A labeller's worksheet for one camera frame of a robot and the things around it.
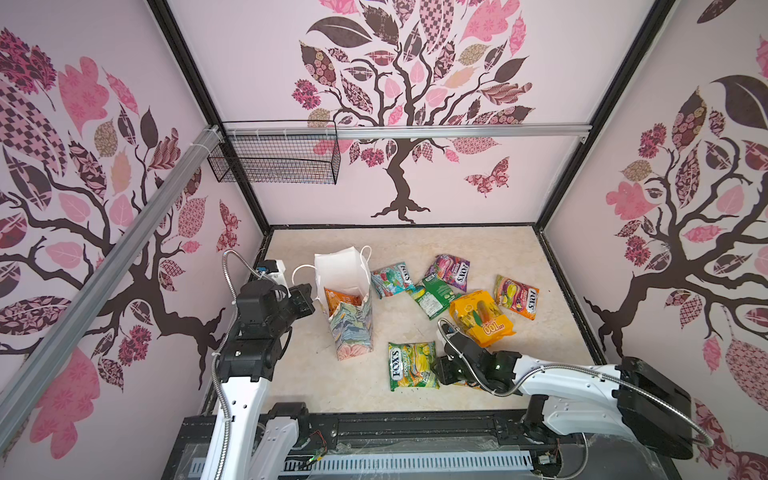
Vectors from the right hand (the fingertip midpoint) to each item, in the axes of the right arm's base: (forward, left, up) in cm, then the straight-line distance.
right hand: (432, 363), depth 83 cm
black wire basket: (+58, +48, +33) cm, 82 cm away
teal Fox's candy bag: (+28, +11, +2) cm, 30 cm away
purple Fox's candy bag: (+33, -10, +1) cm, 34 cm away
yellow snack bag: (+13, -15, +3) cm, 20 cm away
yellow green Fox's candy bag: (0, +6, +1) cm, 6 cm away
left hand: (+10, +31, +23) cm, 40 cm away
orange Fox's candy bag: (+21, -30, +1) cm, 36 cm away
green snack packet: (+22, -2, +1) cm, 22 cm away
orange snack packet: (+18, +29, +6) cm, 35 cm away
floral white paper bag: (+19, +24, +20) cm, 37 cm away
